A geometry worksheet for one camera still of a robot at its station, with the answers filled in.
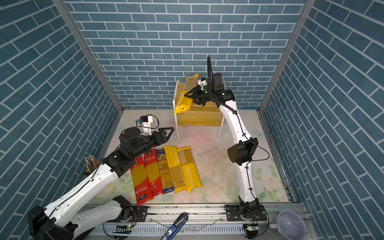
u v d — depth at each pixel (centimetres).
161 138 62
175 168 87
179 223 67
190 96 74
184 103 74
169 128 66
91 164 74
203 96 70
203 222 72
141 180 83
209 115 96
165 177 83
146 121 64
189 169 87
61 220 39
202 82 77
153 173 85
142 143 56
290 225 71
